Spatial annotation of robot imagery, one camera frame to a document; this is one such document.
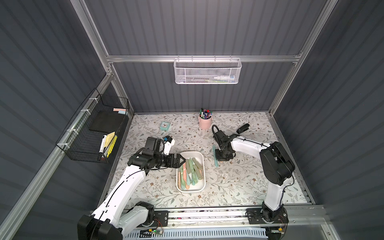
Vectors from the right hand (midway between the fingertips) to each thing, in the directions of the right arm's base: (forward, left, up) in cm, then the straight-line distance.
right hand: (221, 158), depth 94 cm
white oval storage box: (-12, +19, -1) cm, 22 cm away
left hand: (-9, +25, +16) cm, 31 cm away
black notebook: (+7, +62, +28) cm, 69 cm away
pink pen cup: (+26, +10, +7) cm, 29 cm away
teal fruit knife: (-1, +3, -1) cm, 4 cm away
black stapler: (+24, -18, +1) cm, 30 cm away
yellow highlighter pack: (-9, +52, +33) cm, 62 cm away
